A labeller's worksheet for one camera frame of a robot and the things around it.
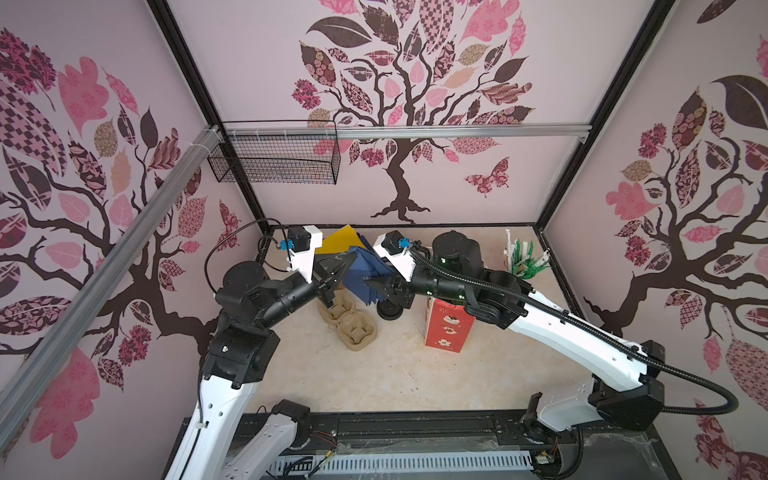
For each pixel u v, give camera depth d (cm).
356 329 89
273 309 46
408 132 93
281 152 95
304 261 46
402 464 70
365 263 56
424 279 52
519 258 90
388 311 95
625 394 41
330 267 49
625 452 73
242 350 41
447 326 77
